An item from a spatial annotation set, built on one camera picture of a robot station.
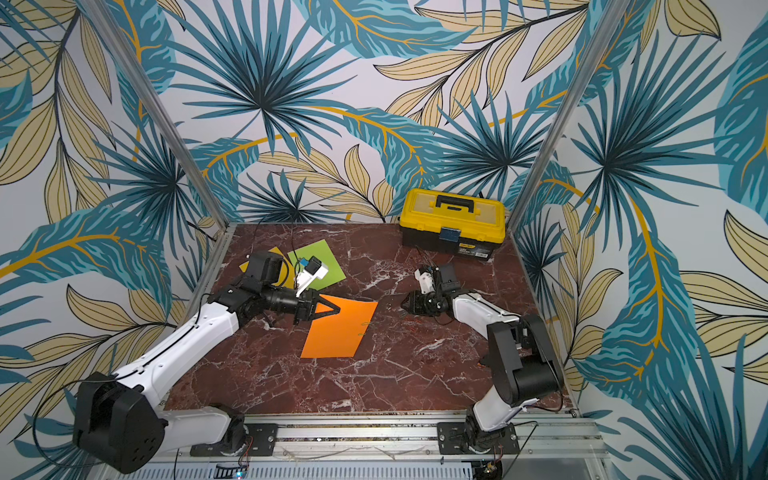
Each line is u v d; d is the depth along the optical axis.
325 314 0.70
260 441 0.74
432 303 0.80
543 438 0.76
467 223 0.98
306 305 0.64
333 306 0.70
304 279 0.66
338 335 0.73
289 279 0.65
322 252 1.11
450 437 0.73
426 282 0.86
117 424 0.39
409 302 0.86
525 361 0.47
